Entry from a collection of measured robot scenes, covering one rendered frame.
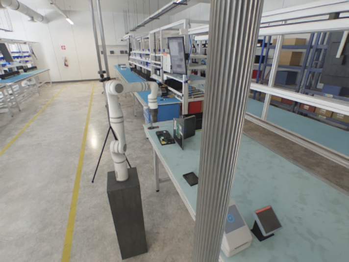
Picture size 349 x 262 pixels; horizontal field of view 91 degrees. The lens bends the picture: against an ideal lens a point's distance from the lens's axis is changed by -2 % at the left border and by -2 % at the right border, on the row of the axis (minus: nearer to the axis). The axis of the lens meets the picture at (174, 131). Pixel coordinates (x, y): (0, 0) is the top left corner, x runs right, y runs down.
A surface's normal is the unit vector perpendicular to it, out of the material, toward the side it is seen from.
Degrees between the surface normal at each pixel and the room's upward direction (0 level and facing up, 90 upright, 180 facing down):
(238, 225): 30
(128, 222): 90
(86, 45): 90
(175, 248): 0
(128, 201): 90
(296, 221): 0
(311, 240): 0
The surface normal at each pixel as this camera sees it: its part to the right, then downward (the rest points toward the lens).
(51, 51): 0.36, 0.39
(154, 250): 0.00, -0.91
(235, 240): 0.26, -0.43
